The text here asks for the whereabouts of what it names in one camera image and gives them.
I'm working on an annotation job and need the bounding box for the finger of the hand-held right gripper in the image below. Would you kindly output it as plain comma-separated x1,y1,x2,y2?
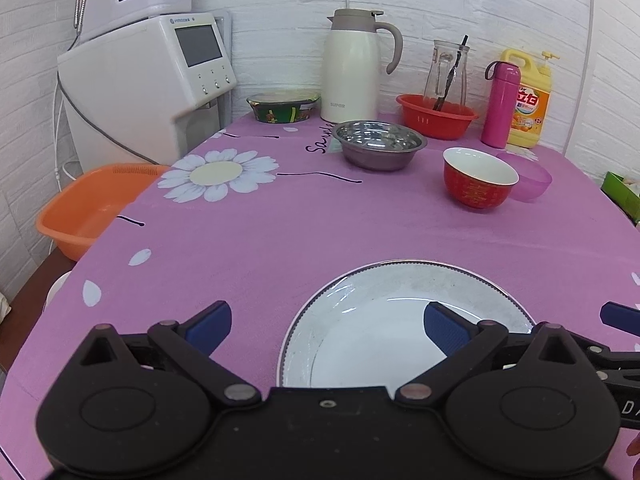
575,342,640,386
600,301,640,334

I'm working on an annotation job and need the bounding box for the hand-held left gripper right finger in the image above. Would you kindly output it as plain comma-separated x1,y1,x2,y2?
395,301,588,402

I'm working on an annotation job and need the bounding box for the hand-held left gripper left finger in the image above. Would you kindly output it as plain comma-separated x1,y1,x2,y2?
80,301,263,407

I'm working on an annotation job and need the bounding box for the white plate with gold rim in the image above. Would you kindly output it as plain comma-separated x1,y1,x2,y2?
276,260,537,389

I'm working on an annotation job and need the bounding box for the red ceramic bowl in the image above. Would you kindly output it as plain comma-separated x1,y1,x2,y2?
442,147,520,211

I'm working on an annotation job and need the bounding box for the purple plastic bowl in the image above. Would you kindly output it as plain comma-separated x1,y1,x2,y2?
495,151,553,203

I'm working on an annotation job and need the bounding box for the stainless steel bowl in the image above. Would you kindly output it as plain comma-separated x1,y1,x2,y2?
332,120,428,172

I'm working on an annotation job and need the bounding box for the purple floral tablecloth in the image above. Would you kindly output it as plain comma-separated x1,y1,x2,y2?
0,110,640,480

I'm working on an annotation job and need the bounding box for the green box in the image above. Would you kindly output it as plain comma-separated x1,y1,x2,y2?
601,171,640,224

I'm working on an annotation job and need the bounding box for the orange plastic basin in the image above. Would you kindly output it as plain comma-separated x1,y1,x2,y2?
36,164,172,262

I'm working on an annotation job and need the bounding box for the red plastic basket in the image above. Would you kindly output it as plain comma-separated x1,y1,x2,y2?
396,94,480,141

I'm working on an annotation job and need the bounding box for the yellow detergent bottle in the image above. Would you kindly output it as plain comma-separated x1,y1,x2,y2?
501,49,560,149

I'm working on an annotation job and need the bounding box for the green instant noodle bowl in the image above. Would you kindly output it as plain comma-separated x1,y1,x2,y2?
246,91,321,124

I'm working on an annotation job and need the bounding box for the pink insulated bottle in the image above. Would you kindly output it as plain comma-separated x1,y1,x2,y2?
481,61,521,150

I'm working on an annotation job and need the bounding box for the white water dispenser with screen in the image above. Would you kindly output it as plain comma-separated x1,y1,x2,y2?
56,12,238,173

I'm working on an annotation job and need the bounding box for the glass pitcher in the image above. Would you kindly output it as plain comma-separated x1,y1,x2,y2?
423,40,472,111

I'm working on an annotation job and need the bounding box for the black straw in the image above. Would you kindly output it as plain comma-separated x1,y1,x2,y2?
434,36,469,112

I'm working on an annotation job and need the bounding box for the cream thermos jug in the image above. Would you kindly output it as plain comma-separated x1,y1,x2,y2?
321,8,404,123

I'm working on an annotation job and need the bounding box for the grey dispenser cable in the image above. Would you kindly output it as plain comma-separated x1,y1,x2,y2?
56,72,177,162

